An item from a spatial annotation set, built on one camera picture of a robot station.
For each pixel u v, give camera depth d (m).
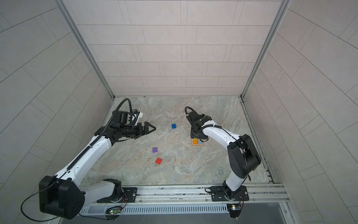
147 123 0.69
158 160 0.83
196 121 0.65
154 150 0.87
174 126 0.99
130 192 0.72
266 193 0.72
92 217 0.64
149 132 0.68
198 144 0.89
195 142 0.89
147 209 0.68
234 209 0.68
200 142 0.88
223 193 0.71
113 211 0.64
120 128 0.61
